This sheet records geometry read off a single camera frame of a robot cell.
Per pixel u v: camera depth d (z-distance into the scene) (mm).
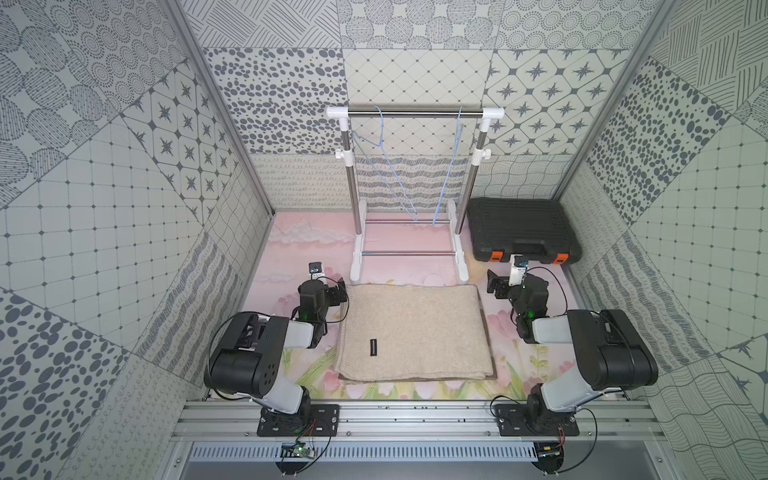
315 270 816
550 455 718
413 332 870
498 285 847
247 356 452
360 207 1185
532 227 1100
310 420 727
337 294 875
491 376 794
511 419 734
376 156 1039
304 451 701
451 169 1074
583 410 676
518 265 816
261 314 523
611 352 455
